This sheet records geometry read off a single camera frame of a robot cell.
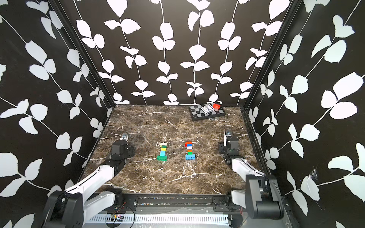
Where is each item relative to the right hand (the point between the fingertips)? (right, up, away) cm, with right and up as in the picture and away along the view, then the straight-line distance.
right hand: (224, 139), depth 92 cm
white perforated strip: (-38, -37, -22) cm, 57 cm away
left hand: (-64, -2, -4) cm, 64 cm away
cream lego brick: (-41, -3, +3) cm, 41 cm away
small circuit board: (-61, -36, -22) cm, 74 cm away
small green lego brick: (-23, -8, -2) cm, 24 cm away
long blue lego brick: (-23, -11, -2) cm, 25 cm away
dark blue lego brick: (-23, -5, +5) cm, 24 cm away
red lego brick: (-24, -3, +6) cm, 25 cm away
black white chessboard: (-17, +18, +20) cm, 32 cm away
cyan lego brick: (-41, -9, -2) cm, 41 cm away
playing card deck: (-8, +22, +22) cm, 32 cm away
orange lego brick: (-22, -8, +2) cm, 24 cm away
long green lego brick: (-41, -11, -4) cm, 43 cm away
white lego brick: (-23, -6, +1) cm, 24 cm away
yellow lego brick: (-41, -6, 0) cm, 41 cm away
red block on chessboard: (0, +24, +25) cm, 35 cm away
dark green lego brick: (-40, -5, +2) cm, 41 cm away
